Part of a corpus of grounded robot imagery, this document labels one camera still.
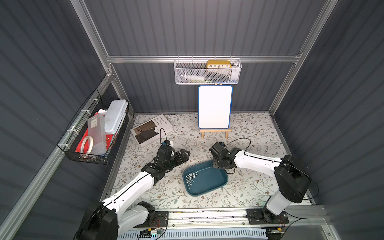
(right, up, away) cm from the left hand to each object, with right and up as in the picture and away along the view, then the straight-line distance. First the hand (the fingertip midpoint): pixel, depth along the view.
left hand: (186, 156), depth 82 cm
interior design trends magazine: (-30, +12, +22) cm, 40 cm away
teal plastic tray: (+9, -14, +6) cm, 18 cm away
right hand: (+19, -5, +8) cm, 22 cm away
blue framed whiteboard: (+18, +30, +11) cm, 36 cm away
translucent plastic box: (-42, +15, -13) cm, 46 cm away
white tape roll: (-39, +9, -19) cm, 44 cm away
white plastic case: (-35, +22, -8) cm, 42 cm away
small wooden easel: (+20, +14, +21) cm, 32 cm away
